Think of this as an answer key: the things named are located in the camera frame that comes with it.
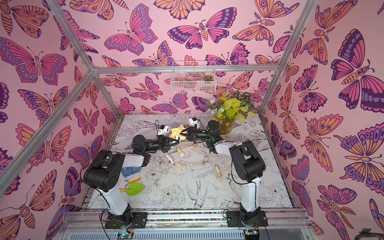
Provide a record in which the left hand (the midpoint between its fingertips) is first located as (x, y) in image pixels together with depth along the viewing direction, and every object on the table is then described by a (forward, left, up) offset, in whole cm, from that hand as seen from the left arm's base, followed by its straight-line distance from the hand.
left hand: (179, 144), depth 78 cm
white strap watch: (+1, -15, -21) cm, 25 cm away
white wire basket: (+43, -7, +13) cm, 45 cm away
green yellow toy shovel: (-16, +26, -20) cm, 37 cm away
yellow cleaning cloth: (+7, +1, +2) cm, 7 cm away
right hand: (+5, -1, +2) cm, 6 cm away
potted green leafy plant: (+26, -29, +1) cm, 39 cm away
